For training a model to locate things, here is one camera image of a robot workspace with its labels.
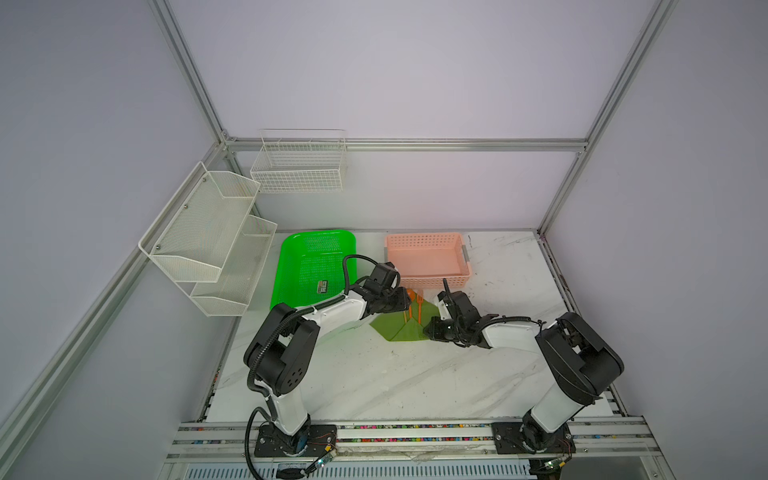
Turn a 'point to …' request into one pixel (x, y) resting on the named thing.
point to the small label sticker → (322, 286)
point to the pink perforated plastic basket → (424, 260)
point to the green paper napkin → (404, 325)
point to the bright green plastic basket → (310, 267)
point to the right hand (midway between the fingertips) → (422, 330)
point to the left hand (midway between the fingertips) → (405, 302)
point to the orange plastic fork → (420, 301)
